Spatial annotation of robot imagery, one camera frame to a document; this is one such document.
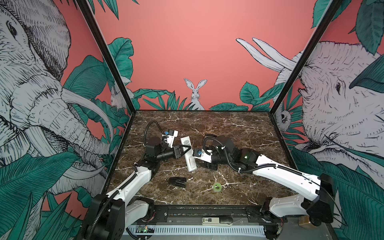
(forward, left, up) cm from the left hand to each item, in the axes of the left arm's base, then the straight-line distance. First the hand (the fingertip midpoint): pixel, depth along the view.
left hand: (189, 147), depth 75 cm
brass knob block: (-32, -53, -16) cm, 64 cm away
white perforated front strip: (-33, +20, -22) cm, 44 cm away
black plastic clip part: (-11, +7, -20) cm, 24 cm away
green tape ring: (-14, -15, -22) cm, 30 cm away
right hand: (-6, -3, +2) cm, 7 cm away
